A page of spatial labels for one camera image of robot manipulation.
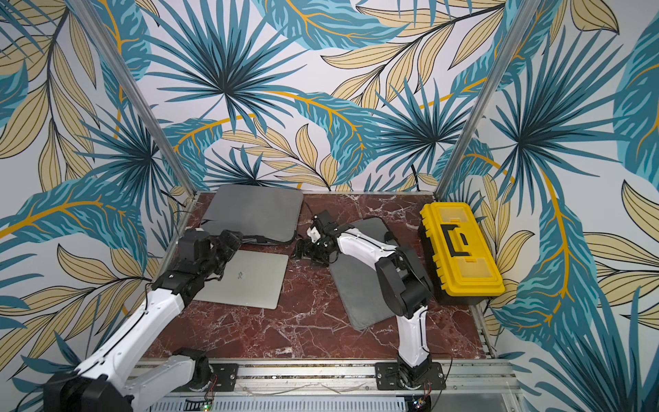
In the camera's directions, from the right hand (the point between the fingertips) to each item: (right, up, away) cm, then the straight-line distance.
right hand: (299, 259), depth 90 cm
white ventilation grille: (-29, -38, -18) cm, 51 cm away
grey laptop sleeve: (+21, -9, -1) cm, 23 cm away
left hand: (-18, +6, -9) cm, 21 cm away
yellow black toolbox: (+51, -1, -12) cm, 53 cm away
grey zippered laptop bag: (-20, +16, +19) cm, 32 cm away
